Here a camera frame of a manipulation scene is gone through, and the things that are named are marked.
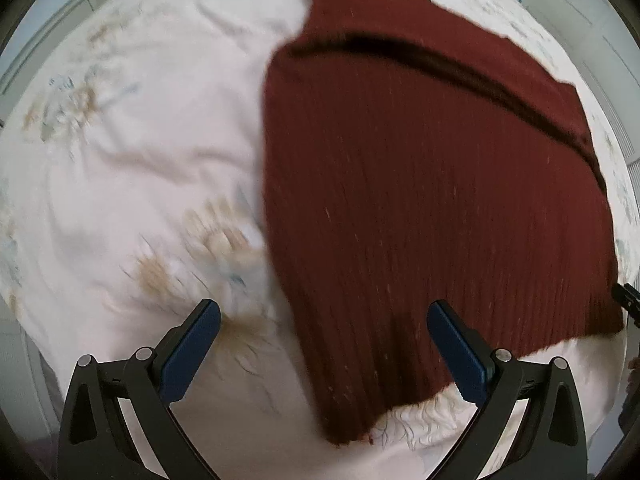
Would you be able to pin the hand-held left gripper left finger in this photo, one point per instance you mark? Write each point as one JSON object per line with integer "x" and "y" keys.
{"x": 192, "y": 355}

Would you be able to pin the white slatted cabinet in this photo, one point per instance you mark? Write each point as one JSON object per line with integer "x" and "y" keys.
{"x": 30, "y": 60}

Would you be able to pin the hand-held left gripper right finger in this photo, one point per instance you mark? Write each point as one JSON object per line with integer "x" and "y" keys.
{"x": 460, "y": 357}

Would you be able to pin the white wardrobe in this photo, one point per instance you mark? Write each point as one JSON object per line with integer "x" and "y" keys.
{"x": 590, "y": 25}

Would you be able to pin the dark red knit sweater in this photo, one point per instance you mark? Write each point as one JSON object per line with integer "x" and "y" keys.
{"x": 425, "y": 200}

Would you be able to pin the floral white duvet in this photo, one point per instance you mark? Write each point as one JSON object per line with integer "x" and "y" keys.
{"x": 150, "y": 135}

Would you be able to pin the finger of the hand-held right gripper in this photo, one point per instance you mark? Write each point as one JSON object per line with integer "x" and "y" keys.
{"x": 628, "y": 297}

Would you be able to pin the person's right hand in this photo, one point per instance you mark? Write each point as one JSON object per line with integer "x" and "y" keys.
{"x": 634, "y": 375}

